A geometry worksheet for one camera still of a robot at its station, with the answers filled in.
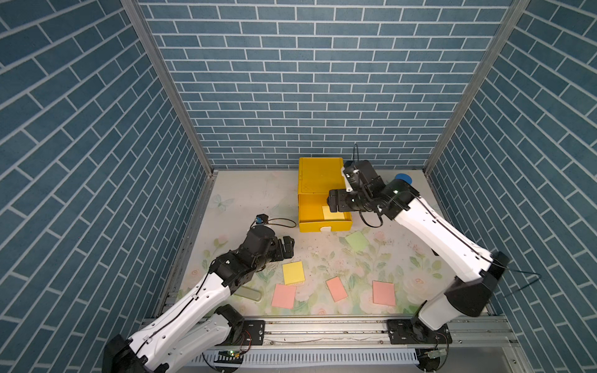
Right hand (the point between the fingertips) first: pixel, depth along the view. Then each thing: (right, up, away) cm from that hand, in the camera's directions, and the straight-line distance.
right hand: (338, 200), depth 75 cm
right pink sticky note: (+18, -35, +10) cm, 40 cm away
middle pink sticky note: (+1, -33, +8) cm, 34 cm away
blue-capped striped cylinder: (+29, +9, +19) cm, 36 cm away
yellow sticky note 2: (-2, -6, +9) cm, 11 cm away
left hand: (-16, -15, +2) cm, 22 cm away
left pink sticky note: (-18, -34, +6) cm, 39 cm away
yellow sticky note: (-16, -28, +13) cm, 35 cm away
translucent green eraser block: (-30, -33, +5) cm, 44 cm away
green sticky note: (+11, -18, +22) cm, 31 cm away
